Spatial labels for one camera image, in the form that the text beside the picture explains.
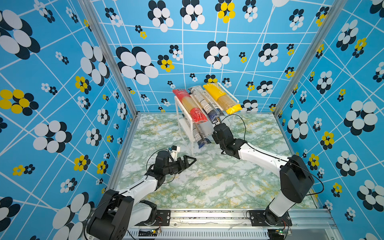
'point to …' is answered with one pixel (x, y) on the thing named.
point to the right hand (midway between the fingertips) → (221, 128)
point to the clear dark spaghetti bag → (199, 133)
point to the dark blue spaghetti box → (216, 121)
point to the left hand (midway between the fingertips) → (193, 162)
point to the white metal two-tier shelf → (184, 129)
